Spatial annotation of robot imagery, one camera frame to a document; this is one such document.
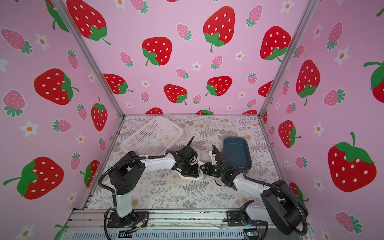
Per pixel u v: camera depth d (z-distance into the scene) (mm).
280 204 427
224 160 671
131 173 500
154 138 1065
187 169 782
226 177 661
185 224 731
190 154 749
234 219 748
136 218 733
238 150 983
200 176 870
